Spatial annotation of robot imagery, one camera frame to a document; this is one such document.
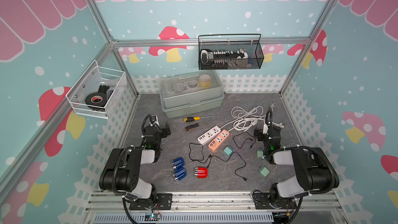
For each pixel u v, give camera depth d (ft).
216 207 2.40
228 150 2.93
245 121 3.36
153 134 2.33
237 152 2.95
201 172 2.66
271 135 2.30
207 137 3.08
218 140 3.01
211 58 2.90
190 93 3.02
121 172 1.53
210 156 2.93
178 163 2.74
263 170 2.66
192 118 3.37
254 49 3.09
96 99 2.33
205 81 3.39
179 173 2.61
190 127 3.27
